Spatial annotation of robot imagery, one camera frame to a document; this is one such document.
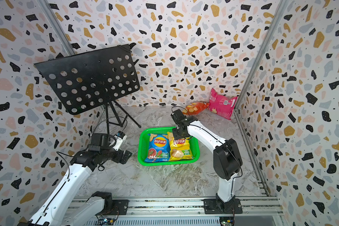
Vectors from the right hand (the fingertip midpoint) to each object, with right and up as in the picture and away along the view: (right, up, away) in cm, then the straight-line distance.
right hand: (178, 135), depth 90 cm
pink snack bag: (+34, +20, +17) cm, 43 cm away
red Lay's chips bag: (+13, +19, +17) cm, 28 cm away
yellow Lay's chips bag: (+1, -9, -2) cm, 9 cm away
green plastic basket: (-23, -8, -1) cm, 24 cm away
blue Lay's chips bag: (-12, -8, -2) cm, 14 cm away
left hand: (-29, -7, -12) cm, 32 cm away
